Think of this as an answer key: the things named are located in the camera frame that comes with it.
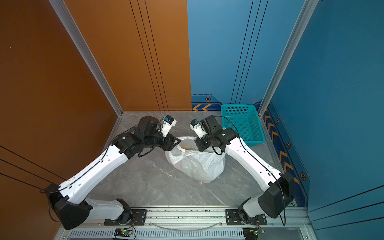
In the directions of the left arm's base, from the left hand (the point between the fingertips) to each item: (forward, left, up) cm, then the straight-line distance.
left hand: (177, 137), depth 72 cm
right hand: (+2, -9, -5) cm, 11 cm away
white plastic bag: (-7, -9, -15) cm, 19 cm away
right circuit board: (-36, -37, -28) cm, 59 cm away
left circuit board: (-36, +25, -28) cm, 52 cm away
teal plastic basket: (+36, -47, -27) cm, 65 cm away
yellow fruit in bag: (-2, -6, -2) cm, 6 cm away
